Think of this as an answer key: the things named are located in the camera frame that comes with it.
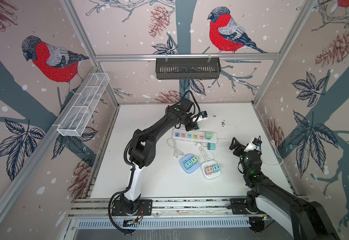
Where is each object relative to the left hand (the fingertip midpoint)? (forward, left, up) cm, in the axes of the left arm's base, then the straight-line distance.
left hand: (196, 124), depth 90 cm
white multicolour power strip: (-1, -2, -11) cm, 11 cm away
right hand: (-12, -24, -2) cm, 27 cm away
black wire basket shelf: (+38, +4, +15) cm, 41 cm away
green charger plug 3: (-20, +2, -8) cm, 21 cm away
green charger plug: (-2, -1, +1) cm, 2 cm away
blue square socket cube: (-23, +3, -11) cm, 26 cm away
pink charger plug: (-26, -5, -8) cm, 28 cm away
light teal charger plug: (-22, +6, -8) cm, 25 cm away
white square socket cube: (-20, -7, -12) cm, 25 cm away
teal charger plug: (-25, -9, -7) cm, 28 cm away
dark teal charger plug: (-8, -10, -13) cm, 19 cm away
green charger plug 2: (-3, -8, -8) cm, 12 cm away
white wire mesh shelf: (-9, +64, +16) cm, 66 cm away
